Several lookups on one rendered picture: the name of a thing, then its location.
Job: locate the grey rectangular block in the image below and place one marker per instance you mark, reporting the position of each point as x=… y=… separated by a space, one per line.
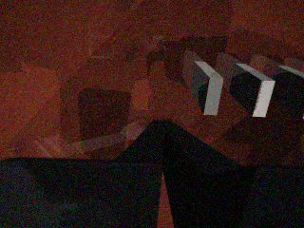
x=252 y=89
x=289 y=88
x=206 y=88

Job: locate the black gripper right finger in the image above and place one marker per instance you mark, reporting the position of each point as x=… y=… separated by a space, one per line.
x=208 y=190

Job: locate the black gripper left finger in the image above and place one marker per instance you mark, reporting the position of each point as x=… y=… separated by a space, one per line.
x=78 y=193

